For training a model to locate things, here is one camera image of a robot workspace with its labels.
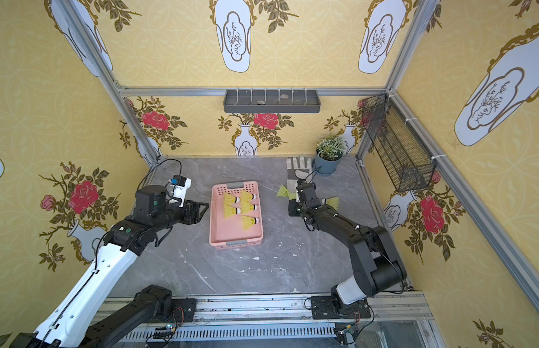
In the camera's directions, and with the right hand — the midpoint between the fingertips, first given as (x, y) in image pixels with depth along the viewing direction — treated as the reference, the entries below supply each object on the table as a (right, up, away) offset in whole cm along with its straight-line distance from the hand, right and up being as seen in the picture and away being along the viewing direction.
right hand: (291, 205), depth 93 cm
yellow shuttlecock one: (-28, +2, +7) cm, 29 cm away
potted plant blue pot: (+19, +23, +10) cm, 32 cm away
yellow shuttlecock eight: (-3, +5, +10) cm, 12 cm away
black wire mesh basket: (+43, +18, -10) cm, 48 cm away
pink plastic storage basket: (-27, -12, -1) cm, 30 cm away
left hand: (-32, +3, -18) cm, 37 cm away
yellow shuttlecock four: (-27, -3, +2) cm, 27 cm away
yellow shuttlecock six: (+21, 0, +10) cm, 23 cm away
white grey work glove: (+5, +17, +24) cm, 30 cm away
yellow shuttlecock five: (-18, -7, -1) cm, 20 cm away
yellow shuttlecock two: (-21, +3, +7) cm, 22 cm away
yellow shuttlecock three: (-20, -1, +3) cm, 20 cm away
